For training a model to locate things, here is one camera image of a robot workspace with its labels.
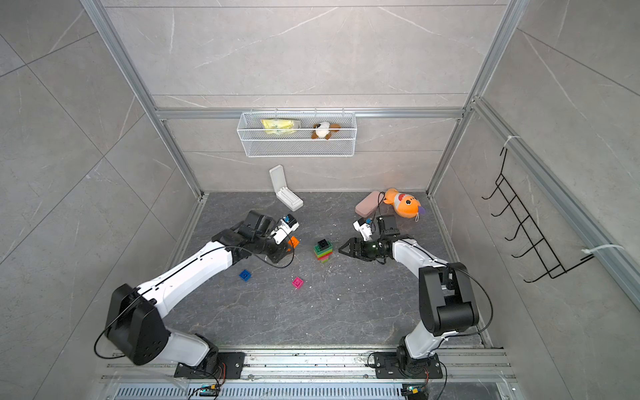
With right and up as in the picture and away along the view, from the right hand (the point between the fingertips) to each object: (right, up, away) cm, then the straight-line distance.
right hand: (347, 251), depth 88 cm
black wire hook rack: (+48, +15, -17) cm, 53 cm away
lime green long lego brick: (-8, -2, +3) cm, 9 cm away
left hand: (-20, +4, -6) cm, 21 cm away
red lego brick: (-8, -3, +5) cm, 10 cm away
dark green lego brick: (-10, 0, +1) cm, 11 cm away
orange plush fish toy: (+27, +17, +16) cm, 35 cm away
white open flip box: (-27, +23, +26) cm, 44 cm away
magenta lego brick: (-18, -12, +1) cm, 22 cm away
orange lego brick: (-19, +4, -5) cm, 20 cm away
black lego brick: (-9, +3, 0) cm, 9 cm away
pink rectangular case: (+11, +16, +25) cm, 32 cm away
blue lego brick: (-38, -9, +2) cm, 39 cm away
